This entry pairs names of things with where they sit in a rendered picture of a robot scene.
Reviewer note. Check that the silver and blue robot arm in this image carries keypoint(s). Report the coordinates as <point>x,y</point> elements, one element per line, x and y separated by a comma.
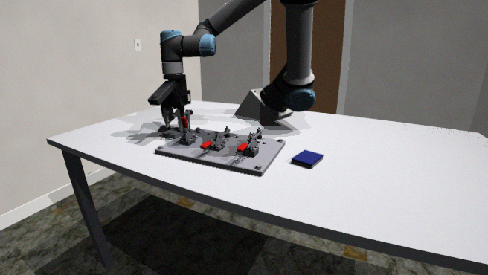
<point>295,75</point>

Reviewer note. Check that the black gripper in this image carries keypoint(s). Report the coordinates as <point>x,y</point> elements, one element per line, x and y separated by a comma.
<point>175,101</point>

